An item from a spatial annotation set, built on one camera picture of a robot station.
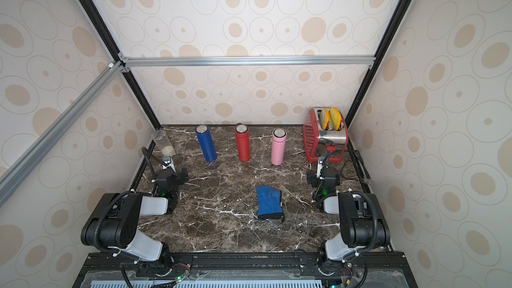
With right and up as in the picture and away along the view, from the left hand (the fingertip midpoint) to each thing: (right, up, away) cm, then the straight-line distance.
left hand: (175, 165), depth 93 cm
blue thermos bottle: (+14, +10, +2) cm, 18 cm away
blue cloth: (+44, -16, -7) cm, 47 cm away
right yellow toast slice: (+76, +23, +2) cm, 79 cm away
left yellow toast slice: (+71, +22, +4) cm, 74 cm away
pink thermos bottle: (+48, +13, -5) cm, 50 cm away
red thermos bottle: (+32, +12, 0) cm, 34 cm away
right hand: (+69, -2, +1) cm, 69 cm away
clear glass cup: (-8, +10, +5) cm, 14 cm away
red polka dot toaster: (+68, +10, +4) cm, 69 cm away
